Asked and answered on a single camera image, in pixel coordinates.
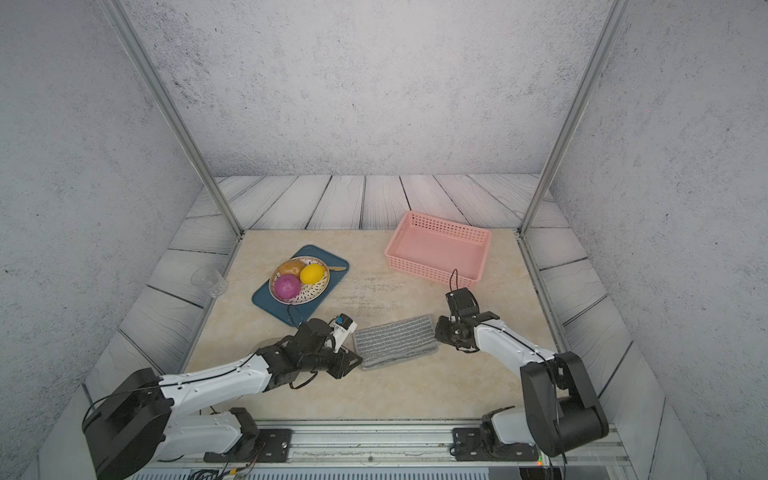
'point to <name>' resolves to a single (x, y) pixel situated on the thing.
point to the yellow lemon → (312, 273)
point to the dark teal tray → (293, 314)
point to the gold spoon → (337, 268)
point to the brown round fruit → (291, 267)
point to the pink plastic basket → (434, 247)
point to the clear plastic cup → (210, 279)
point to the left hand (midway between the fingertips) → (362, 362)
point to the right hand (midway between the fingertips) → (443, 332)
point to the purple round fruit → (287, 286)
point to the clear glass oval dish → (267, 343)
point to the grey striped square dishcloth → (395, 342)
